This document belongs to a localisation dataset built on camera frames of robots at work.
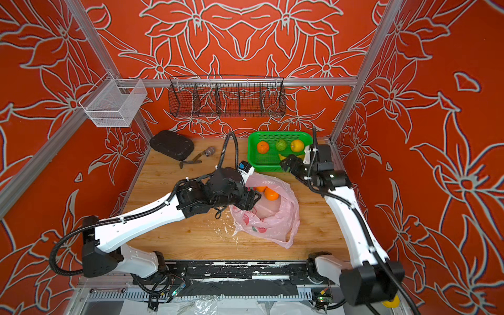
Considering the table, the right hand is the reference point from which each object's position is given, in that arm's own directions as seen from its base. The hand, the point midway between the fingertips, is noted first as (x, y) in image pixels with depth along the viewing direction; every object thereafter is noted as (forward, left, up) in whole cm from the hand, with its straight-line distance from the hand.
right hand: (284, 164), depth 75 cm
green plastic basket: (+31, -14, -19) cm, 39 cm away
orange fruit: (+29, +6, -21) cm, 36 cm away
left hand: (-12, +12, +1) cm, 17 cm away
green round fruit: (+29, -4, -20) cm, 35 cm away
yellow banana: (+23, -4, -23) cm, 33 cm away
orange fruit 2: (-3, +5, -19) cm, 19 cm away
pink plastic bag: (-15, +3, -20) cm, 25 cm away
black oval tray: (+31, +59, -19) cm, 69 cm away
